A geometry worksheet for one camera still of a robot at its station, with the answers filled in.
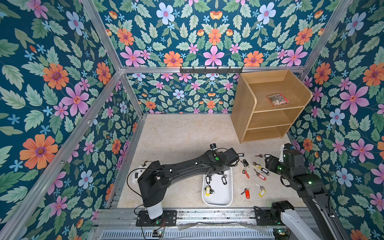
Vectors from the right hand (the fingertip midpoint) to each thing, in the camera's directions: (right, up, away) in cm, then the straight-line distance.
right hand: (269, 159), depth 74 cm
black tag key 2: (-9, -2, +22) cm, 24 cm away
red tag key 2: (+1, -14, +14) cm, 19 cm away
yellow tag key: (0, -8, +16) cm, 18 cm away
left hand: (-21, -6, +6) cm, 23 cm away
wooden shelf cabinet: (+2, +29, +8) cm, 30 cm away
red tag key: (-8, -11, +16) cm, 21 cm away
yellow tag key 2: (0, -20, +8) cm, 22 cm away
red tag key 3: (-9, -20, +8) cm, 24 cm away
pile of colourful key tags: (-31, -19, +8) cm, 37 cm away
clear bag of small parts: (+8, +32, +7) cm, 33 cm away
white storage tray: (-24, -20, +8) cm, 33 cm away
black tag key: (+8, -3, +22) cm, 24 cm away
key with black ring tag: (-7, -7, +19) cm, 21 cm away
